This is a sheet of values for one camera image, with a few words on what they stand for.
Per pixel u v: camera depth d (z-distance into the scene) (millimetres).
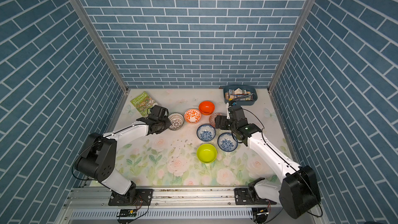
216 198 752
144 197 725
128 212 719
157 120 722
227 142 912
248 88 1180
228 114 655
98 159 453
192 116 1021
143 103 1083
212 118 997
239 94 1155
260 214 706
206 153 883
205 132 956
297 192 398
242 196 736
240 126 618
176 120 989
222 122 728
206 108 1056
